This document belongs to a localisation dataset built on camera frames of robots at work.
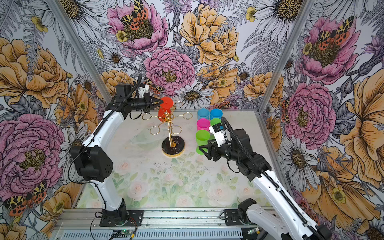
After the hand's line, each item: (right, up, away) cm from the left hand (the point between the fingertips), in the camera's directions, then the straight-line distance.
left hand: (163, 104), depth 81 cm
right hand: (+21, -22, -12) cm, 33 cm away
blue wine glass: (+31, -3, +20) cm, 37 cm away
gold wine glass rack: (+2, -24, +20) cm, 32 cm away
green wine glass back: (+21, -18, +9) cm, 29 cm away
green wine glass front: (+30, -8, +17) cm, 35 cm away
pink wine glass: (+22, -10, +15) cm, 28 cm away
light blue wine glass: (+22, -3, +24) cm, 32 cm away
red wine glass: (0, -3, +1) cm, 4 cm away
